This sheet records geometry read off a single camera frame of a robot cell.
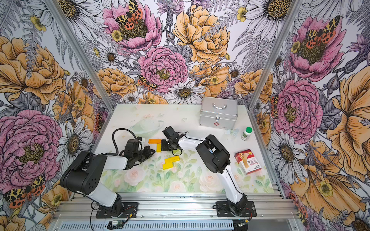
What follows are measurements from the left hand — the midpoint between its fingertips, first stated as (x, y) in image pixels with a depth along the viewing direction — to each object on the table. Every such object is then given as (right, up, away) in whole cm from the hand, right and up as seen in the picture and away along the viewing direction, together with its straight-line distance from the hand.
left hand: (155, 154), depth 95 cm
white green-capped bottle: (+60, +13, +1) cm, 61 cm away
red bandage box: (+57, -2, -8) cm, 57 cm away
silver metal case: (+42, +27, +4) cm, 50 cm away
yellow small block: (+2, +4, +3) cm, 5 cm away
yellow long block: (+12, -2, -4) cm, 12 cm away
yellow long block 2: (+9, -6, -6) cm, 12 cm away
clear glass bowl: (-10, +16, +14) cm, 24 cm away
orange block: (-2, +8, +6) cm, 10 cm away
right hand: (+5, +2, +2) cm, 6 cm away
